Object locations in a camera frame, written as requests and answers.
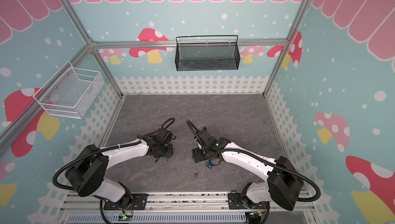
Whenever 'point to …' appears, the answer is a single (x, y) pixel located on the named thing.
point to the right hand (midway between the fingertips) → (196, 155)
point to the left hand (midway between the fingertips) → (169, 154)
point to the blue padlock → (209, 165)
